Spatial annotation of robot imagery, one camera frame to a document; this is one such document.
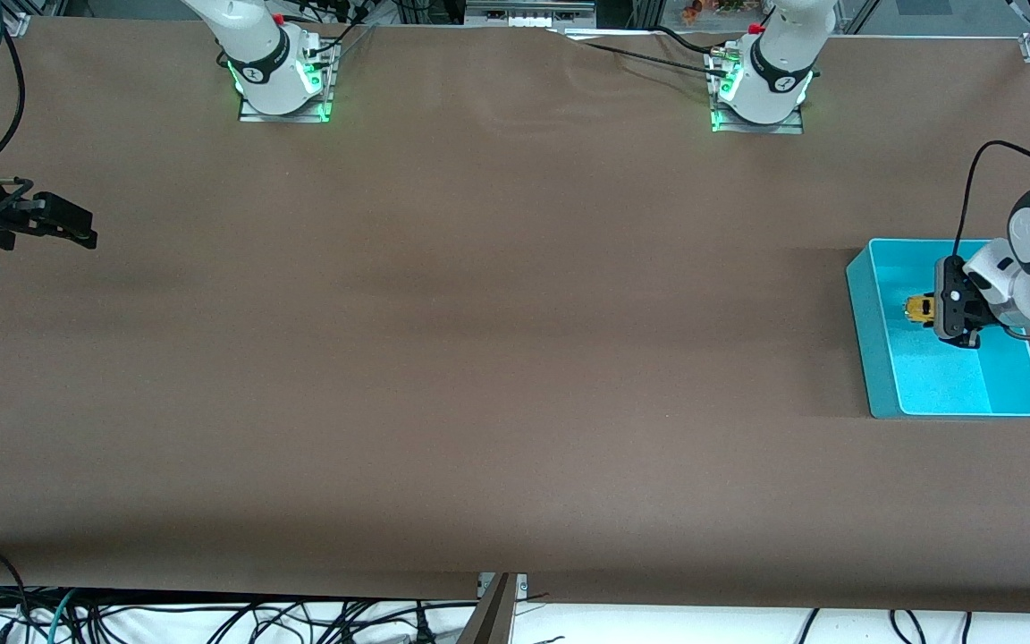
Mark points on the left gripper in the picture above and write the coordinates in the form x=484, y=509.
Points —
x=976, y=314

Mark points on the yellow beetle toy car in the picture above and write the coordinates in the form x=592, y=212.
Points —
x=913, y=309

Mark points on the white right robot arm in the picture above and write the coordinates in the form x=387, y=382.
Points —
x=256, y=54

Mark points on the teal plastic bin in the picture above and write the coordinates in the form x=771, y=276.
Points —
x=944, y=385

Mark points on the colourful small objects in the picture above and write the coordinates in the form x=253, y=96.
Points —
x=712, y=7

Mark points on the brown table cover sheet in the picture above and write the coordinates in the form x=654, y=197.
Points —
x=515, y=358

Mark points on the white power strip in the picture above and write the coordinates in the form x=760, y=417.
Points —
x=524, y=18

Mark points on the aluminium frame profile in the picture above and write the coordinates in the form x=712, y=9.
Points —
x=14, y=22

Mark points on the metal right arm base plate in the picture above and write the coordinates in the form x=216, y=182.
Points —
x=282, y=117

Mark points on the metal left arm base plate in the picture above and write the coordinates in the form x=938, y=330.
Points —
x=756, y=128

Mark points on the small metal bracket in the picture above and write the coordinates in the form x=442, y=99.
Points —
x=522, y=586

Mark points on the dark angled post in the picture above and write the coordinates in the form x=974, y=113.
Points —
x=490, y=622

